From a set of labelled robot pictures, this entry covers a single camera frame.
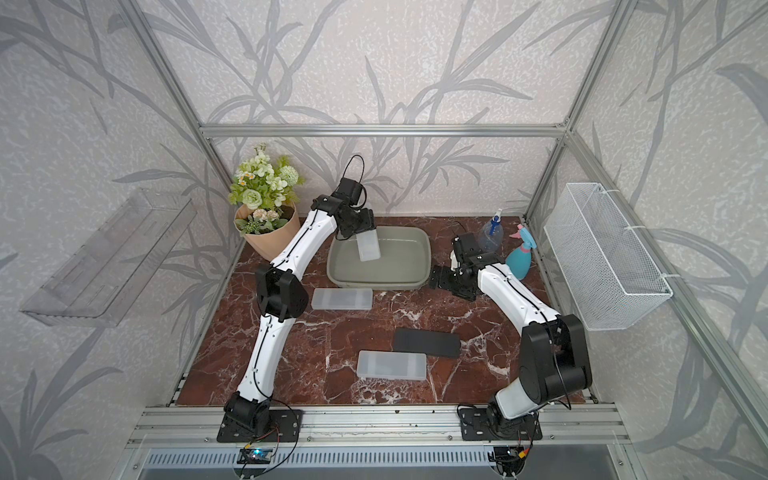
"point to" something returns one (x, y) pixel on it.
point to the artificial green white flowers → (263, 189)
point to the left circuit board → (255, 456)
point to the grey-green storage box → (405, 260)
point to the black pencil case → (431, 342)
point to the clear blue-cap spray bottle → (491, 233)
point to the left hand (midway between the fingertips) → (369, 223)
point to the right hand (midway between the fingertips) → (440, 284)
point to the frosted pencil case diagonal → (368, 245)
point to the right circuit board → (509, 459)
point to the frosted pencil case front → (392, 365)
